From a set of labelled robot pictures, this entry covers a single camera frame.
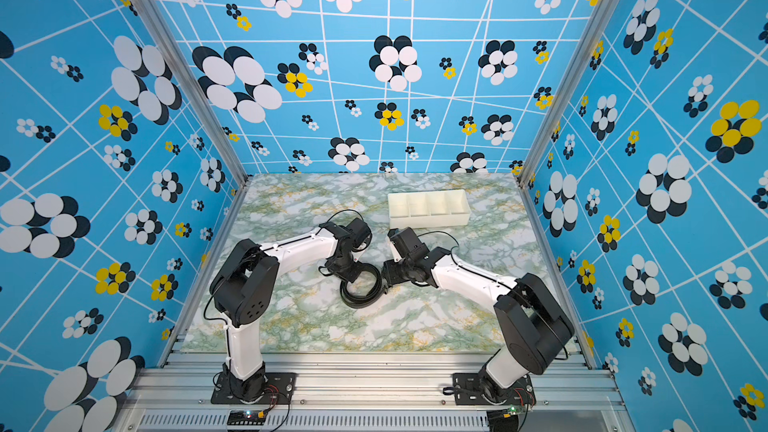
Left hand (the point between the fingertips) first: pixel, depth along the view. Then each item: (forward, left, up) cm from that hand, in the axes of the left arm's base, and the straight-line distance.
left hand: (354, 274), depth 93 cm
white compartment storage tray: (+24, -25, +3) cm, 35 cm away
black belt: (-8, -6, +1) cm, 10 cm away
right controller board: (-37, -39, -2) cm, 54 cm away
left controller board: (-36, +24, -3) cm, 44 cm away
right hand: (-1, -12, +6) cm, 13 cm away
